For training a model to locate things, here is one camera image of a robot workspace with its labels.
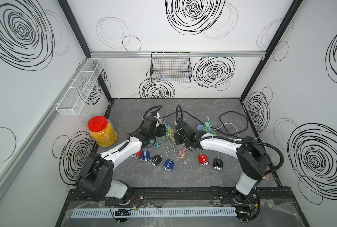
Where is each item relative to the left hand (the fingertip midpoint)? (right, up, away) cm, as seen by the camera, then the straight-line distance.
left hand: (166, 127), depth 86 cm
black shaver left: (-7, -19, -2) cm, 21 cm away
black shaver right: (+30, -21, -4) cm, 37 cm away
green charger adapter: (+28, -1, +11) cm, 30 cm away
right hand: (+6, -5, +3) cm, 9 cm away
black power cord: (+51, +2, +19) cm, 54 cm away
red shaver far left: (-18, -17, 0) cm, 24 cm away
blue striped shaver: (+1, -22, -4) cm, 22 cm away
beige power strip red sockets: (+3, -6, +3) cm, 7 cm away
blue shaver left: (-13, -17, -1) cm, 22 cm away
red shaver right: (+22, -20, -2) cm, 30 cm away
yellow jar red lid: (-37, -1, -5) cm, 38 cm away
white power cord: (+45, +1, +19) cm, 48 cm away
